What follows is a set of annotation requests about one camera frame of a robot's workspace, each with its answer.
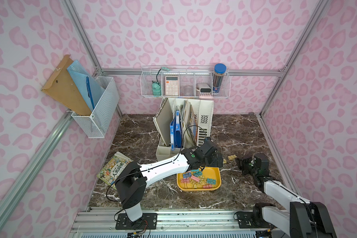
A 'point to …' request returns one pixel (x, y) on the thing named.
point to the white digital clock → (205, 89)
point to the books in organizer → (189, 123)
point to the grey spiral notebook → (163, 119)
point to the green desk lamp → (156, 88)
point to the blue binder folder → (176, 132)
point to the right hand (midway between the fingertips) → (234, 155)
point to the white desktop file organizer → (204, 113)
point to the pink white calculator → (172, 85)
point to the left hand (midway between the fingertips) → (217, 157)
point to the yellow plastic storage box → (210, 172)
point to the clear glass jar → (188, 90)
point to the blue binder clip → (187, 175)
